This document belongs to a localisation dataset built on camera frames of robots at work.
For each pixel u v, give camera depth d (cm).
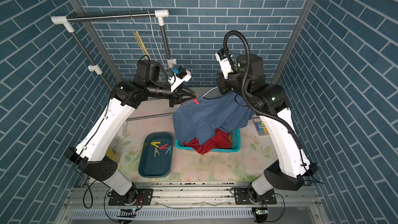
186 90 59
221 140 82
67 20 58
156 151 87
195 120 73
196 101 63
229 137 86
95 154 41
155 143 91
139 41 65
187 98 60
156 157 87
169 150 88
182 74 50
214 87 61
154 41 67
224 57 46
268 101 36
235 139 86
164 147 89
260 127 98
